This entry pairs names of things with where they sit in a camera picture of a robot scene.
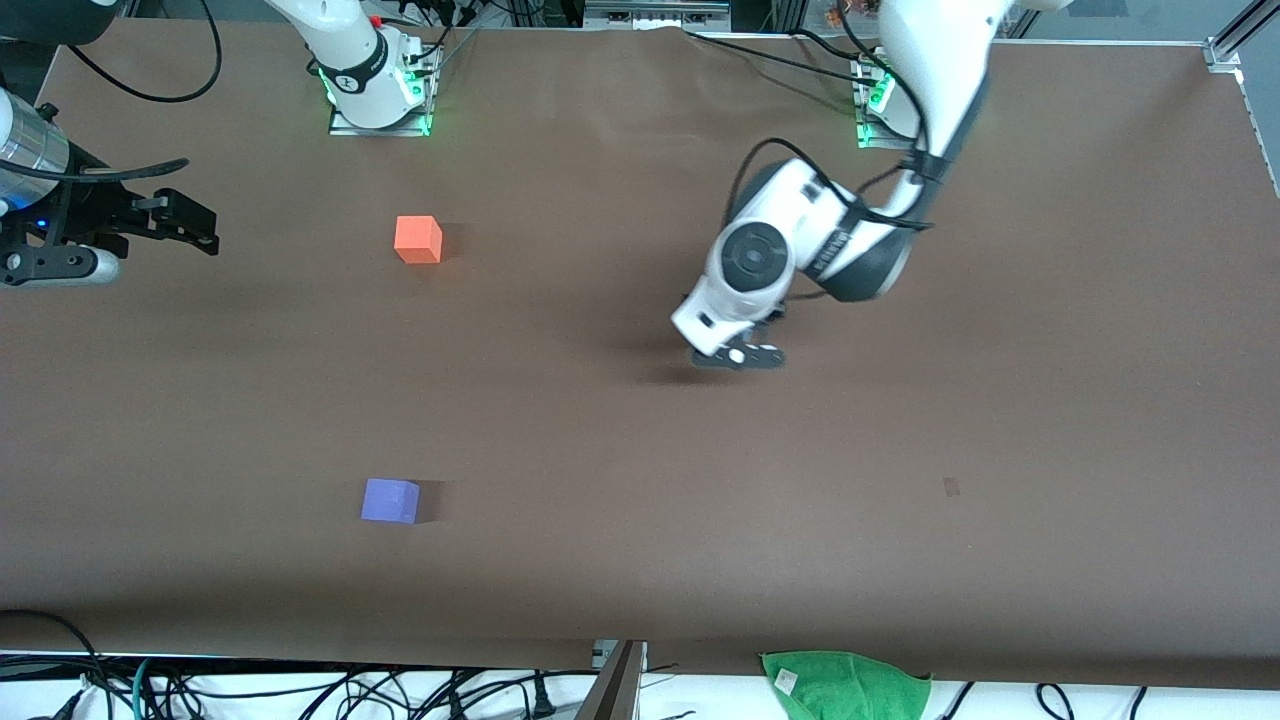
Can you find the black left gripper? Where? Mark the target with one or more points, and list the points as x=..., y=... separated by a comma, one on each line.
x=776, y=314

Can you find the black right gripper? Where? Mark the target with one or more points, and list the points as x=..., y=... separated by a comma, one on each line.
x=82, y=214

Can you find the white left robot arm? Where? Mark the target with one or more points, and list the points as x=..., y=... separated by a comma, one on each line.
x=760, y=262

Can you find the orange foam block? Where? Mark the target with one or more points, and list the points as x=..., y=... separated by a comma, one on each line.
x=417, y=240

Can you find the purple foam block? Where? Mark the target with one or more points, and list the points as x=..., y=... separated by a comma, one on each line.
x=389, y=500

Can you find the brown paper table cover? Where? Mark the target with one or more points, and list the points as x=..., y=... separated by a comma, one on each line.
x=640, y=450

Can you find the orange object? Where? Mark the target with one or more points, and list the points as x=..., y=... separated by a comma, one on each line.
x=850, y=10

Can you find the grey metal box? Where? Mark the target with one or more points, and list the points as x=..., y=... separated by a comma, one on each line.
x=655, y=12

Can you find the green cloth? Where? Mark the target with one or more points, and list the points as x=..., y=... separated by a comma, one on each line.
x=850, y=688

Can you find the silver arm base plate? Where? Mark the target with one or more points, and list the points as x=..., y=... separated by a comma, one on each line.
x=868, y=135
x=345, y=126

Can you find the grey metal post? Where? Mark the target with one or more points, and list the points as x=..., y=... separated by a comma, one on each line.
x=615, y=690

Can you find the aluminium frame profile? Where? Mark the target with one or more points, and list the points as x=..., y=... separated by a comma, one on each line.
x=1230, y=45

